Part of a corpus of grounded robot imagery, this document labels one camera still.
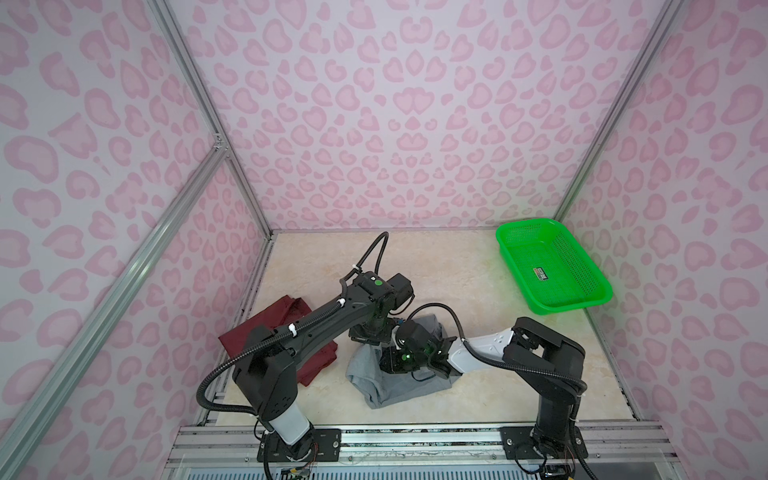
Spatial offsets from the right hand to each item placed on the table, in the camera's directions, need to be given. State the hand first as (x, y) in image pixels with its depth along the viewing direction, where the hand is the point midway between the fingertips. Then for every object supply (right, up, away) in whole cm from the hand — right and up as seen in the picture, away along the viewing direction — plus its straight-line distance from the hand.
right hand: (378, 364), depth 83 cm
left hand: (0, +9, -5) cm, 10 cm away
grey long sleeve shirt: (+2, -5, -3) cm, 6 cm away
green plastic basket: (+61, +24, +23) cm, 70 cm away
